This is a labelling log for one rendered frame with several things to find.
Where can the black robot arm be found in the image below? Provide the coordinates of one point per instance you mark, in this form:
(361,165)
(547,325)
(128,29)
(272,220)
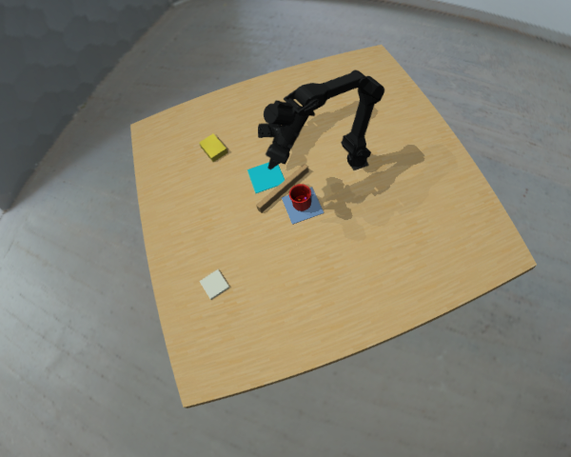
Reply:
(312,96)

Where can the grey flat square pad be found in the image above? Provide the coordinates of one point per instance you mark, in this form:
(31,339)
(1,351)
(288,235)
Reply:
(214,284)

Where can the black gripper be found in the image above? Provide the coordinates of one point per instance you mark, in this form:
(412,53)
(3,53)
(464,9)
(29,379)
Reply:
(279,150)

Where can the olive yellow rectangular block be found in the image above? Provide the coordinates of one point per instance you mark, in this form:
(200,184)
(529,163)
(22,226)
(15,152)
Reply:
(213,147)

